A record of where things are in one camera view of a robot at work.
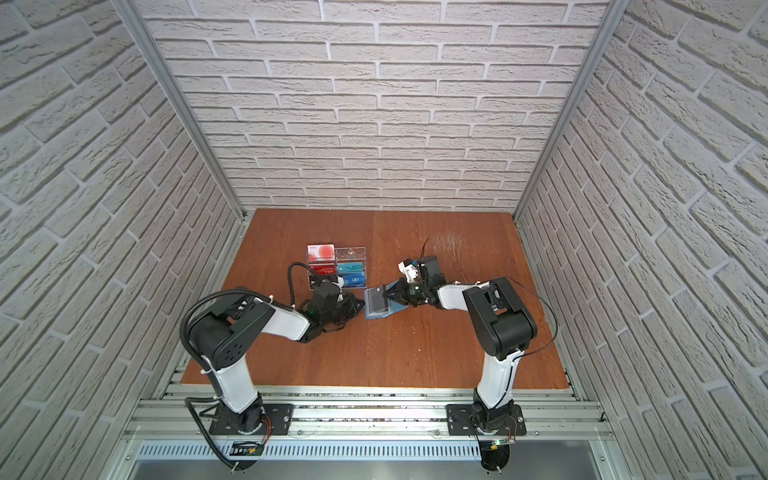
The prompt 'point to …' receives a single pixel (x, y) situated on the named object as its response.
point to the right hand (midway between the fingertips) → (384, 292)
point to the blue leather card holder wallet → (377, 305)
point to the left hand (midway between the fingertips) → (369, 299)
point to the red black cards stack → (324, 272)
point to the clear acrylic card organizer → (330, 262)
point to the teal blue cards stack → (353, 274)
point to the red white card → (321, 252)
